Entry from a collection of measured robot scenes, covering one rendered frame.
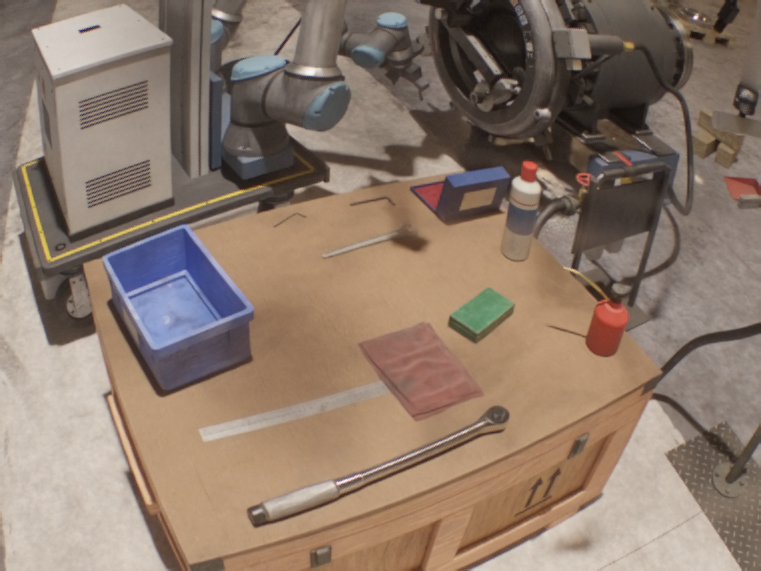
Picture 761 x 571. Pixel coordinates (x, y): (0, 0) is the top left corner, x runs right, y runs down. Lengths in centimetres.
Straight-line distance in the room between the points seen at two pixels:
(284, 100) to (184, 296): 64
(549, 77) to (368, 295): 115
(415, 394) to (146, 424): 46
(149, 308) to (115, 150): 57
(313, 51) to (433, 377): 90
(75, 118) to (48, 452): 86
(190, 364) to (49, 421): 78
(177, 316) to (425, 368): 47
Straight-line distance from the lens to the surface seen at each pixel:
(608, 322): 140
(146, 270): 147
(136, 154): 191
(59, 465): 184
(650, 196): 216
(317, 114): 183
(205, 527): 110
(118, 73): 179
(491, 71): 253
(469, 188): 165
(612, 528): 178
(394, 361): 132
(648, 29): 288
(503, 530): 156
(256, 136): 200
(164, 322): 141
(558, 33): 229
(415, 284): 151
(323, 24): 182
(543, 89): 236
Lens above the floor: 140
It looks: 40 degrees down
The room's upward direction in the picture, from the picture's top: 5 degrees clockwise
